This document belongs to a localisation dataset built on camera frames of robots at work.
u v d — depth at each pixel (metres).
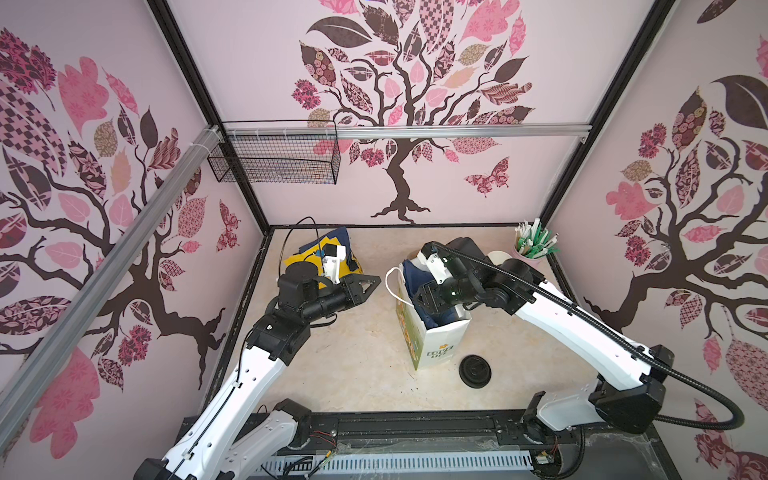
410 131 0.93
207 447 0.39
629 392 0.40
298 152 0.95
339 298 0.59
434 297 0.59
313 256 0.61
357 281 0.61
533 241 0.96
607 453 0.71
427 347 0.71
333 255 0.62
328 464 0.70
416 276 0.76
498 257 0.92
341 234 1.10
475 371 0.81
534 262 0.91
